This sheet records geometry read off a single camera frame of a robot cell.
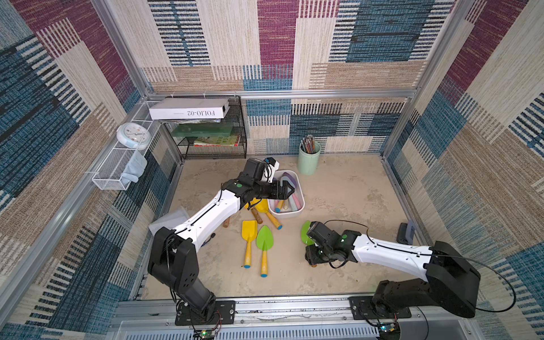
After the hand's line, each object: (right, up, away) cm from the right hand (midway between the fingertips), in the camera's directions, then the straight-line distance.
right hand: (309, 254), depth 84 cm
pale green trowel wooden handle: (-35, +10, +9) cm, 37 cm away
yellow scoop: (-11, +18, +13) cm, 25 cm away
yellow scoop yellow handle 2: (-24, +8, +8) cm, 27 cm away
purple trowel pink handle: (-4, +19, +13) cm, 23 cm away
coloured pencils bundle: (+2, +46, +19) cm, 50 cm away
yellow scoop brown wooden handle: (-21, +12, +10) cm, 26 cm away
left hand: (-10, +26, -2) cm, 28 cm away
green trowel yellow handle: (-18, +3, +5) cm, 19 cm away
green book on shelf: (-46, +51, +12) cm, 70 cm away
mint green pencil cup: (+3, +37, +25) cm, 45 cm away
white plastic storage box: (-8, +16, +10) cm, 21 cm away
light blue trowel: (-6, +20, +14) cm, 25 cm away
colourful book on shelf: (-40, +47, +17) cm, 64 cm away
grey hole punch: (+39, +8, +3) cm, 40 cm away
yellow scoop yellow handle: (-19, +18, +13) cm, 29 cm away
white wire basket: (-67, +30, -15) cm, 75 cm away
